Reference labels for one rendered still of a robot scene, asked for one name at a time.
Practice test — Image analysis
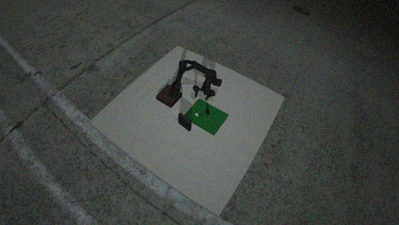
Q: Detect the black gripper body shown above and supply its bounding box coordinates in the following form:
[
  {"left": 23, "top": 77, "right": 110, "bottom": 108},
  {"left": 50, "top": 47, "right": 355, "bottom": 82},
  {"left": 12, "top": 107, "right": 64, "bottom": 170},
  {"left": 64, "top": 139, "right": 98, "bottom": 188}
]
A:
[{"left": 193, "top": 82, "right": 216, "bottom": 96}]

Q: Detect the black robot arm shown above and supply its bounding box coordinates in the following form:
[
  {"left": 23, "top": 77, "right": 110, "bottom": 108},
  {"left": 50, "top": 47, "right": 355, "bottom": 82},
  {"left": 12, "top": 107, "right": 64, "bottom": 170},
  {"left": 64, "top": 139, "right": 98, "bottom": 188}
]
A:
[{"left": 169, "top": 60, "right": 222, "bottom": 99}]

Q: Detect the green circuit board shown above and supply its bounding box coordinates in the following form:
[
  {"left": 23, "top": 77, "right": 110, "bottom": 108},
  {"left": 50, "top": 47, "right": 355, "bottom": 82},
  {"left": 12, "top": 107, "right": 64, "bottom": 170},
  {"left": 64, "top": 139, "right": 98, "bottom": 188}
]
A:
[{"left": 184, "top": 99, "right": 229, "bottom": 135}]

